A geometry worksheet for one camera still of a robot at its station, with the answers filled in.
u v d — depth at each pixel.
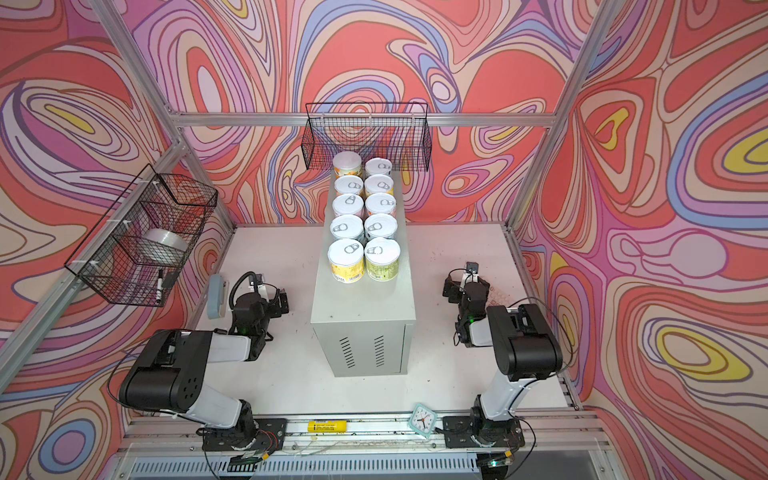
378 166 0.78
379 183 0.74
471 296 0.73
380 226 0.65
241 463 0.72
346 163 0.76
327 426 0.73
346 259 0.60
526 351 0.47
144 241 0.69
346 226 0.65
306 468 0.96
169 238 0.73
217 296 0.94
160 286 0.72
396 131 0.96
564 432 0.76
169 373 0.46
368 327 0.94
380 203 0.70
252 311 0.71
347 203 0.70
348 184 0.74
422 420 0.74
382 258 0.59
